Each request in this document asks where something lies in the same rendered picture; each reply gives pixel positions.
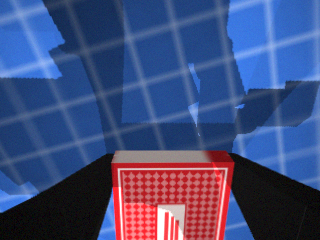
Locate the blue grid work mat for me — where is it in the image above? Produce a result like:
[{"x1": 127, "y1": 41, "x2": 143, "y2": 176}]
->
[{"x1": 0, "y1": 0, "x2": 320, "y2": 212}]

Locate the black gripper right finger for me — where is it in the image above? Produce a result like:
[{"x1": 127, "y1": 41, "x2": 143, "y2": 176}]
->
[{"x1": 228, "y1": 153, "x2": 320, "y2": 240}]

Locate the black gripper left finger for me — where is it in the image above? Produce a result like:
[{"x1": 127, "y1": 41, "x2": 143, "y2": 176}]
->
[{"x1": 0, "y1": 154, "x2": 114, "y2": 240}]

